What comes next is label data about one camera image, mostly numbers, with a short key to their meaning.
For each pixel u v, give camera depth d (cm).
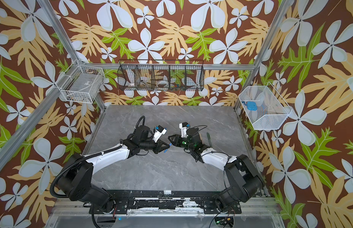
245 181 44
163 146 78
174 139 77
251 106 85
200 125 79
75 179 44
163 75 98
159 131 75
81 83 86
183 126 80
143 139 69
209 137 101
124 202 75
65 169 42
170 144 81
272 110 78
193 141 68
